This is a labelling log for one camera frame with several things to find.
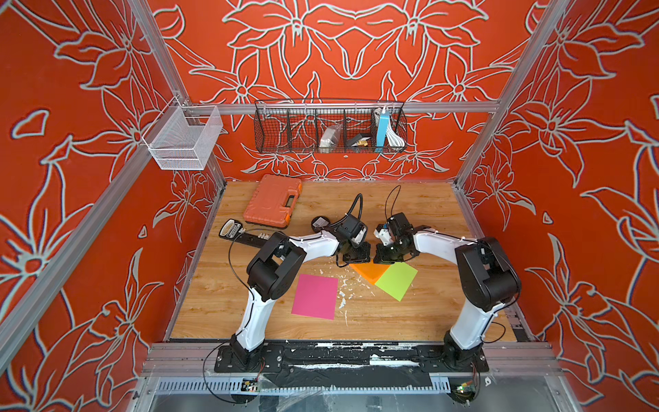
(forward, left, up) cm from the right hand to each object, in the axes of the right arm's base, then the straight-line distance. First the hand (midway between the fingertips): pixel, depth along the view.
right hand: (369, 259), depth 92 cm
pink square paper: (-13, +19, -2) cm, 24 cm away
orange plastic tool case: (+26, +40, +3) cm, 48 cm away
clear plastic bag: (+33, +15, +30) cm, 47 cm away
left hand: (0, -1, +1) cm, 1 cm away
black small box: (+31, +7, +31) cm, 44 cm away
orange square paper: (-3, 0, -3) cm, 4 cm away
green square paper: (-6, -10, -3) cm, 12 cm away
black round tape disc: (+16, +20, 0) cm, 26 cm away
